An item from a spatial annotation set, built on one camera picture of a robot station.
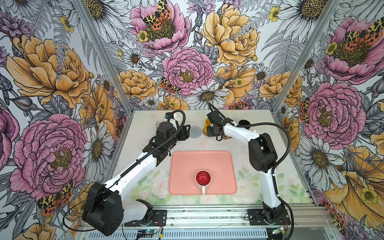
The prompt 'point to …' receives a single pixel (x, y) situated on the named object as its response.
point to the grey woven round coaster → (195, 132)
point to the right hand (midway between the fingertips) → (212, 135)
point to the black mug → (244, 122)
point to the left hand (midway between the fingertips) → (185, 130)
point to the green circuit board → (146, 233)
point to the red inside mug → (203, 178)
